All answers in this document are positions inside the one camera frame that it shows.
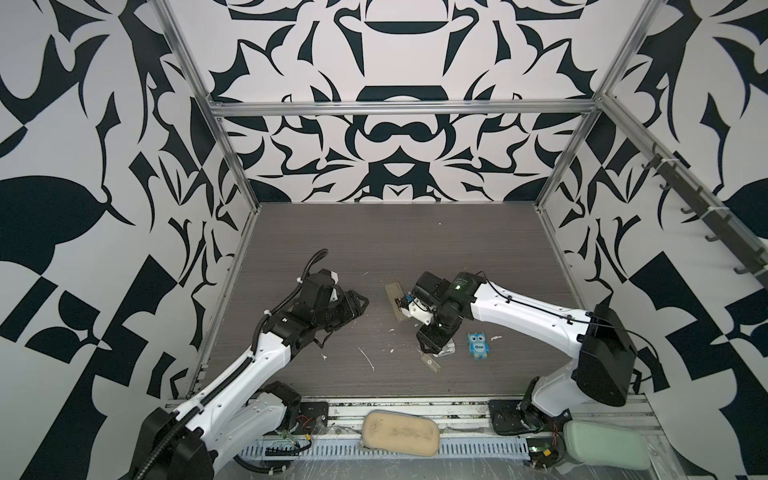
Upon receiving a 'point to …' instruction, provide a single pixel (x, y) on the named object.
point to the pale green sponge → (605, 445)
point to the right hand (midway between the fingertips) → (429, 341)
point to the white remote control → (394, 291)
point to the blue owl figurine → (478, 346)
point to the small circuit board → (543, 452)
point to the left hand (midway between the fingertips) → (365, 300)
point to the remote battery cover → (431, 363)
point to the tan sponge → (401, 433)
